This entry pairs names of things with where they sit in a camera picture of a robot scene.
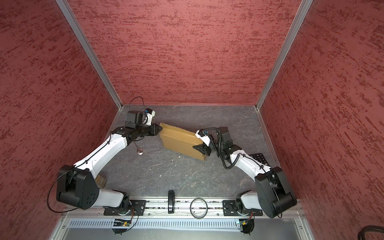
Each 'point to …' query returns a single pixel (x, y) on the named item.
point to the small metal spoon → (139, 151)
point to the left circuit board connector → (120, 226)
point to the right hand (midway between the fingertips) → (195, 145)
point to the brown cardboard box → (181, 141)
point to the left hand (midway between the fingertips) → (160, 130)
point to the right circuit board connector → (248, 225)
